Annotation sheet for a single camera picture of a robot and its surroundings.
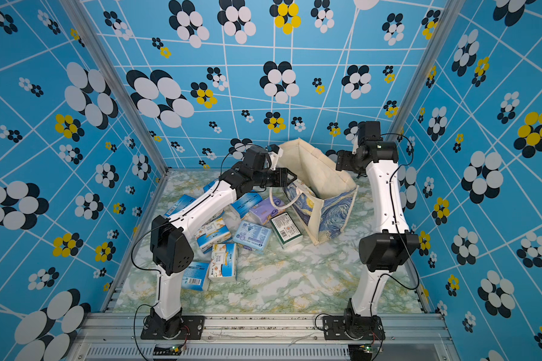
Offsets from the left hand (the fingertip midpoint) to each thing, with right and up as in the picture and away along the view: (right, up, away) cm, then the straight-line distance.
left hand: (296, 174), depth 81 cm
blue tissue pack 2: (-36, -36, -3) cm, 51 cm away
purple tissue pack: (-12, -15, +14) cm, 24 cm away
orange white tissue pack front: (-27, -32, +1) cm, 42 cm away
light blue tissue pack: (-16, -24, +8) cm, 30 cm away
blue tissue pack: (-49, -11, +18) cm, 53 cm away
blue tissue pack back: (-40, -4, +25) cm, 47 cm away
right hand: (+21, +4, 0) cm, 22 cm away
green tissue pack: (-3, -23, +10) cm, 25 cm away
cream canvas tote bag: (+8, -8, -8) cm, 14 cm away
